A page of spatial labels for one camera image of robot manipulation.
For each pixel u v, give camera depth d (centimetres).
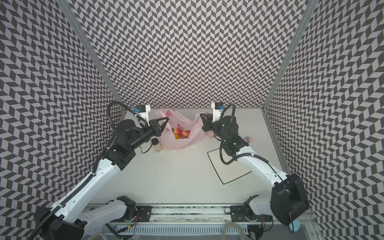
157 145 89
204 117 73
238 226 66
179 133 99
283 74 94
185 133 99
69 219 39
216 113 64
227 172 84
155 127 59
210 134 98
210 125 66
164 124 66
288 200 40
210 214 75
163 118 65
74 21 75
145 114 60
